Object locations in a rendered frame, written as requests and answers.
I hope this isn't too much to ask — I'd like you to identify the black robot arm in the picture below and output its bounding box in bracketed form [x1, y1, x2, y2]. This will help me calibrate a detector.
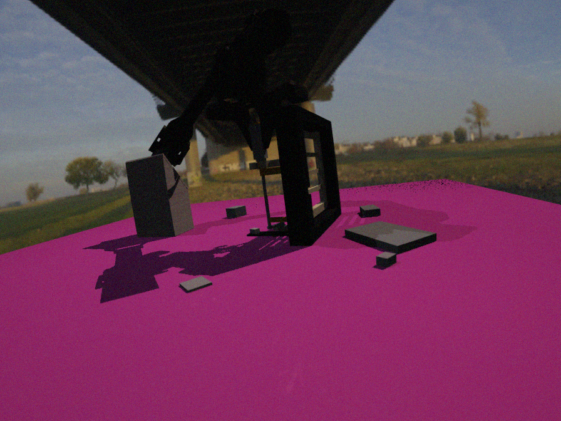
[149, 7, 292, 167]

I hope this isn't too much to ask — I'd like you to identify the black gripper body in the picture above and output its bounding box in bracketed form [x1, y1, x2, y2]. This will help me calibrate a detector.
[207, 60, 308, 121]

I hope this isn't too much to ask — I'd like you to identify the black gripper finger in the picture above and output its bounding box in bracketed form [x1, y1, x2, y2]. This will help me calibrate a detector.
[254, 104, 281, 149]
[226, 112, 256, 151]

